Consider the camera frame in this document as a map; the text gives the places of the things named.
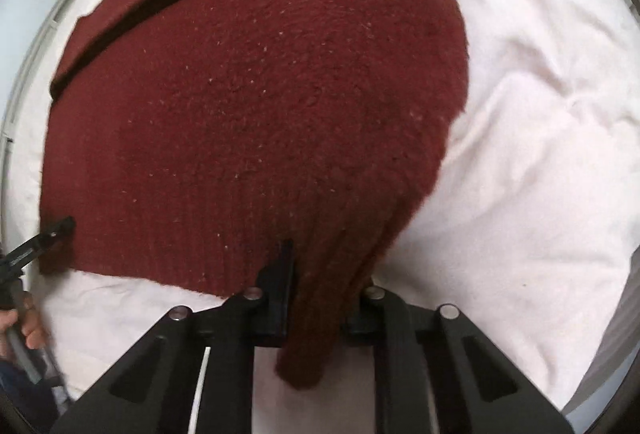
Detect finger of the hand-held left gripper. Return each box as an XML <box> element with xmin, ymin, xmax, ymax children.
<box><xmin>0</xmin><ymin>216</ymin><xmax>77</xmax><ymax>276</ymax></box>

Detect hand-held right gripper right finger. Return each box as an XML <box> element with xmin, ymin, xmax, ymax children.
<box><xmin>342</xmin><ymin>285</ymin><xmax>576</xmax><ymax>434</ymax></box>

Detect pale pink bed sheet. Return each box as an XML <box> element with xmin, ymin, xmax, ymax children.
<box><xmin>5</xmin><ymin>0</ymin><xmax>640</xmax><ymax>434</ymax></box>

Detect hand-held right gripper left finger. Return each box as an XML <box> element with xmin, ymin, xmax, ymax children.
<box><xmin>50</xmin><ymin>239</ymin><xmax>297</xmax><ymax>434</ymax></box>

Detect dark red knitted sweater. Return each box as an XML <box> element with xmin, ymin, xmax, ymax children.
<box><xmin>39</xmin><ymin>0</ymin><xmax>471</xmax><ymax>392</ymax></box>

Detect person's left hand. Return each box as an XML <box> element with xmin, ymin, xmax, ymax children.
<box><xmin>0</xmin><ymin>291</ymin><xmax>50</xmax><ymax>357</ymax></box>

